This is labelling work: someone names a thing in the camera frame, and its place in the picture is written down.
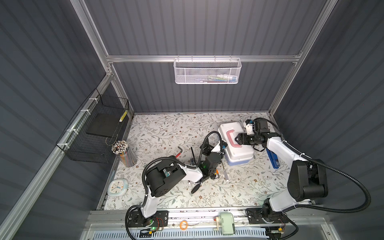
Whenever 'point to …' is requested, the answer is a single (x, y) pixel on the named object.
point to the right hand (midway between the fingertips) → (243, 140)
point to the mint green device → (225, 223)
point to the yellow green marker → (123, 116)
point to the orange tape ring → (181, 225)
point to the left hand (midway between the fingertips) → (212, 142)
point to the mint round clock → (117, 187)
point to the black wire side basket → (91, 135)
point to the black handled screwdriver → (195, 188)
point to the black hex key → (193, 153)
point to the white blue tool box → (235, 153)
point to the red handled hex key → (179, 153)
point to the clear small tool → (225, 173)
